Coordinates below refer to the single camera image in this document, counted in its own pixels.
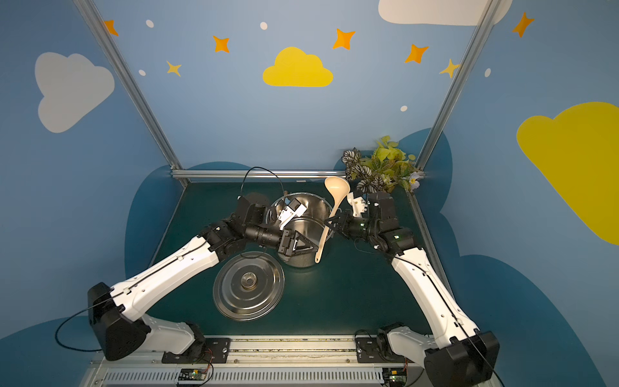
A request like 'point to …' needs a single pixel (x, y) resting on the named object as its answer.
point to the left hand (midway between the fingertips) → (314, 244)
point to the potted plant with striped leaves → (386, 169)
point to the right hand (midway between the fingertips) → (328, 220)
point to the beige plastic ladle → (339, 188)
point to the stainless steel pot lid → (248, 285)
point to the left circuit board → (193, 374)
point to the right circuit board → (395, 376)
